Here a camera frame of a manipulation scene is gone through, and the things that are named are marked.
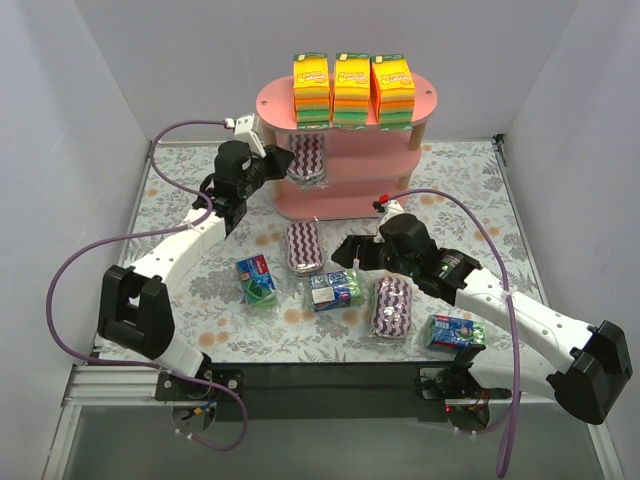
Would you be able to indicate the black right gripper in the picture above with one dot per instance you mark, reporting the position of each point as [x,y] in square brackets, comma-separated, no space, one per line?
[365,253]

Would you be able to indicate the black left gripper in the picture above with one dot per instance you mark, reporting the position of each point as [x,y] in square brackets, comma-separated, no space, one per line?
[270,163]

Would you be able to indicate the striped pink sponge pack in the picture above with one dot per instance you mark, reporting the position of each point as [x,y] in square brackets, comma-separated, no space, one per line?
[390,317]
[308,169]
[304,251]

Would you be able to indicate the orange sponge pack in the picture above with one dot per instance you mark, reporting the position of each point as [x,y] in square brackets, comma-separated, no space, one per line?
[351,89]
[393,91]
[311,89]

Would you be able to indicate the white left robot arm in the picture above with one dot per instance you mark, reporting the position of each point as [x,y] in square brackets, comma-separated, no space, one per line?
[135,309]

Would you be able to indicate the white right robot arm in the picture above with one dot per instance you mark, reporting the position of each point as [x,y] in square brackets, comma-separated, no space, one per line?
[585,367]

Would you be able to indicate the pink three-tier shelf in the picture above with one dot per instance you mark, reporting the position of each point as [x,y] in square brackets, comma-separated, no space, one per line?
[361,165]

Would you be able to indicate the middle blue green sponge pack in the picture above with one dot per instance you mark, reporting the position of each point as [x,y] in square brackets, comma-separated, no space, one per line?
[336,289]

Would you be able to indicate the blue green sponge pack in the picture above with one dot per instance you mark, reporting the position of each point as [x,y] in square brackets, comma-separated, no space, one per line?
[451,334]
[336,289]
[256,281]

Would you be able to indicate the floral patterned table mat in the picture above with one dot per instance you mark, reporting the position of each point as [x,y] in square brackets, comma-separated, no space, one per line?
[461,197]

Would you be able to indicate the left blue green sponge pack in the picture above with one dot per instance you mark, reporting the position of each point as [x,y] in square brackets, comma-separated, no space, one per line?
[256,281]

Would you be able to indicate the right blue green sponge pack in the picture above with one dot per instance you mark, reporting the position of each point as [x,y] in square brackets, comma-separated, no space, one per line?
[451,334]

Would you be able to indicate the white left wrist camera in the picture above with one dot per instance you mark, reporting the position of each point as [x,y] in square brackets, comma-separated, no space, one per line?
[246,129]

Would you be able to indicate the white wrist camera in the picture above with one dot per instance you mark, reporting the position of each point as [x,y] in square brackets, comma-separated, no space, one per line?
[246,129]
[387,208]

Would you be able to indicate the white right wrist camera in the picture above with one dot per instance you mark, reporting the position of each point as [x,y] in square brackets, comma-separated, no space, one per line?
[387,208]

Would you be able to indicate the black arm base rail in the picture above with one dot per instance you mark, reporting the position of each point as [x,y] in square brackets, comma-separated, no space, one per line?
[287,391]

